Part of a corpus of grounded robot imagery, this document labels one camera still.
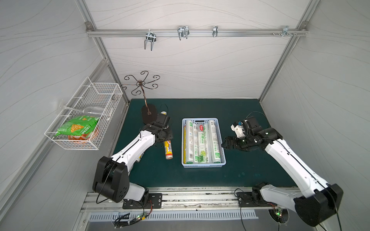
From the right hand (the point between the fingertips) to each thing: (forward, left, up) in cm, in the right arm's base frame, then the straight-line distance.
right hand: (229, 145), depth 77 cm
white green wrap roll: (+7, +10, -12) cm, 17 cm away
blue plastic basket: (+23, +12, -10) cm, 28 cm away
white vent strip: (-33, +49, -16) cm, 61 cm away
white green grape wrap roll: (+6, +18, -12) cm, 22 cm away
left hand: (+7, +34, -4) cm, 35 cm away
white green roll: (+7, +14, -12) cm, 19 cm away
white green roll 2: (-3, +6, -9) cm, 11 cm away
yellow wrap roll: (-5, +53, -13) cm, 55 cm away
